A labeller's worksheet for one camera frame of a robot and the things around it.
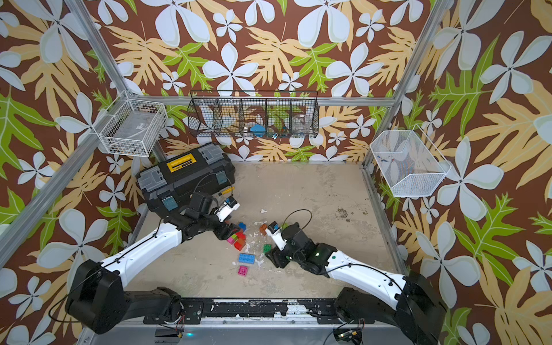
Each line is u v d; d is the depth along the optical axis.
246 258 0.86
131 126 0.85
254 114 0.98
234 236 0.89
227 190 1.08
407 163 0.84
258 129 0.94
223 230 0.73
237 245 0.88
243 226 0.94
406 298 0.40
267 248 0.89
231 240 0.88
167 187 0.88
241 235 0.90
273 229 0.69
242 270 0.82
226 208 0.74
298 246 0.60
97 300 0.41
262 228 0.91
